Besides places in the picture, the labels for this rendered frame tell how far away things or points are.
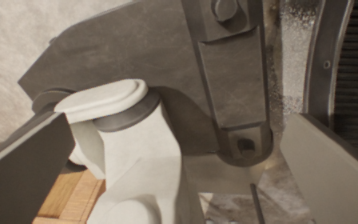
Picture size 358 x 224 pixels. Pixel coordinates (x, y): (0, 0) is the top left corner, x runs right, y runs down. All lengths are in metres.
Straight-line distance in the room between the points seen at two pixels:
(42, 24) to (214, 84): 0.56
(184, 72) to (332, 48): 0.29
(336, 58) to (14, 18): 0.82
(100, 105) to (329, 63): 0.36
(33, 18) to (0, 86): 0.34
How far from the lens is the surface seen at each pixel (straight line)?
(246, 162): 0.65
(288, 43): 0.69
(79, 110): 0.42
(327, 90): 0.34
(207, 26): 0.41
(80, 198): 0.79
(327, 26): 0.36
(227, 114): 0.52
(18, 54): 0.88
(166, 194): 0.19
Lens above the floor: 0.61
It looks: 54 degrees down
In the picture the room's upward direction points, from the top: 173 degrees counter-clockwise
